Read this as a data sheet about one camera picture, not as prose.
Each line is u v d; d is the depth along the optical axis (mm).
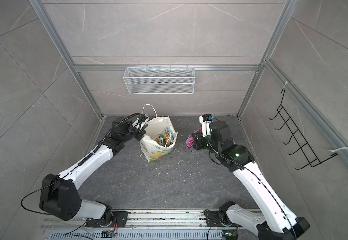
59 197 407
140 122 675
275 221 366
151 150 798
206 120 572
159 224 730
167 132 929
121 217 733
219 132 461
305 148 627
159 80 1007
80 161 486
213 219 731
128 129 670
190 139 684
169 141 923
